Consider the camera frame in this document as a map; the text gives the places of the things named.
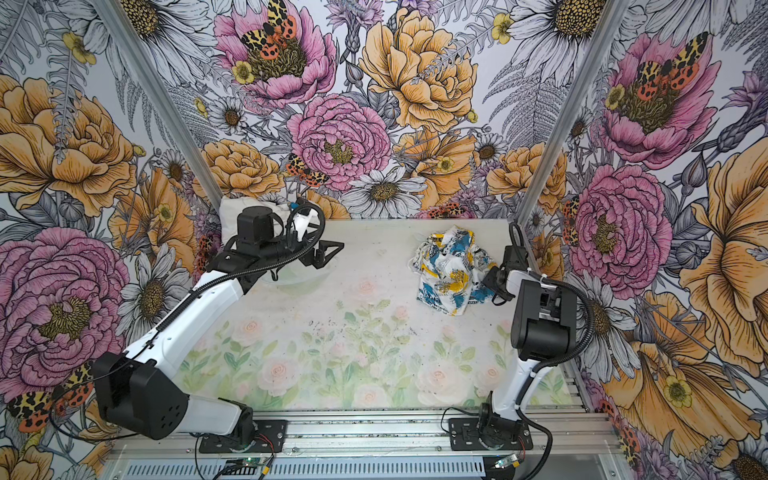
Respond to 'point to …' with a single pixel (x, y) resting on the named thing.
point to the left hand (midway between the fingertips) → (330, 244)
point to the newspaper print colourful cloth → (449, 267)
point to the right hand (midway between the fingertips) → (492, 288)
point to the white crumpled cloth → (230, 207)
